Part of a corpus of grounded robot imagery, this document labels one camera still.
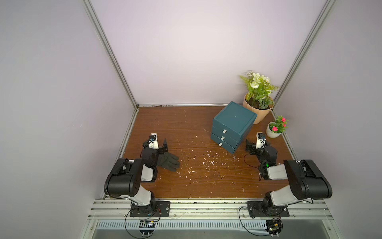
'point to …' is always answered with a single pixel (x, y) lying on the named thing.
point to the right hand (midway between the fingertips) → (257, 136)
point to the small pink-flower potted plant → (275, 129)
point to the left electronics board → (146, 227)
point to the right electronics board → (274, 226)
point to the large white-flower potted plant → (257, 100)
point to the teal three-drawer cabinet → (230, 124)
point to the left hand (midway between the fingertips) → (159, 137)
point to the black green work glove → (167, 160)
